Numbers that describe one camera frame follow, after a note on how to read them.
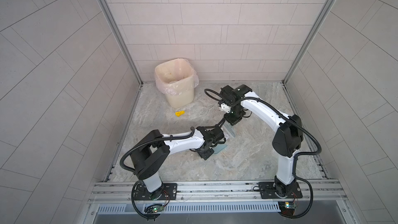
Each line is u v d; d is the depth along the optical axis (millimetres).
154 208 655
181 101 1016
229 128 857
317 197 725
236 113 700
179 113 980
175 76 1013
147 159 433
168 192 704
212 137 657
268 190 718
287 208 680
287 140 497
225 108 780
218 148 838
